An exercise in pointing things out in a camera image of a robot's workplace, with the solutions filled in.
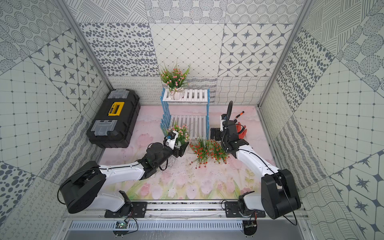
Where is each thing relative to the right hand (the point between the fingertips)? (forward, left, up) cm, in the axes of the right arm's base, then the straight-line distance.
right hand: (219, 130), depth 88 cm
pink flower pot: (-11, +20, +11) cm, 25 cm away
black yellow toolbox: (+3, +63, +5) cm, 64 cm away
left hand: (-10, +19, +5) cm, 22 cm away
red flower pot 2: (-13, +4, -1) cm, 13 cm away
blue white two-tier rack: (+13, +12, -12) cm, 22 cm away
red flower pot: (-14, +10, +3) cm, 18 cm away
